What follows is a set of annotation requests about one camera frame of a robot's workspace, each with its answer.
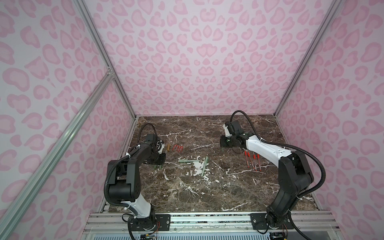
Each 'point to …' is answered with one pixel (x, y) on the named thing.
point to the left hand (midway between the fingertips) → (162, 159)
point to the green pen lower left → (188, 160)
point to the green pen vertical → (204, 166)
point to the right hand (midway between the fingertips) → (221, 140)
